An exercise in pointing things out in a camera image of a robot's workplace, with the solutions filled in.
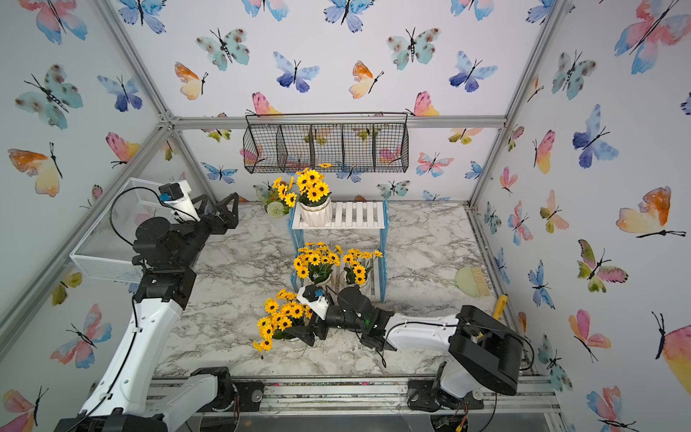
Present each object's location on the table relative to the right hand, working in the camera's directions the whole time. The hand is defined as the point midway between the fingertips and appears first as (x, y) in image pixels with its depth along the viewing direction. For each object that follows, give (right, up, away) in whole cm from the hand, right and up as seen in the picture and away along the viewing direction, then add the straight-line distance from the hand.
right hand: (296, 311), depth 71 cm
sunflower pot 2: (-4, -1, +3) cm, 5 cm away
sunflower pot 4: (+16, +10, +10) cm, 22 cm away
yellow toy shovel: (+64, -4, +19) cm, 67 cm away
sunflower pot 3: (+4, +12, +10) cm, 16 cm away
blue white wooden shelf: (+13, +25, +10) cm, 30 cm away
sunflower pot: (+5, +27, 0) cm, 28 cm away
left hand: (-17, +30, -4) cm, 35 cm away
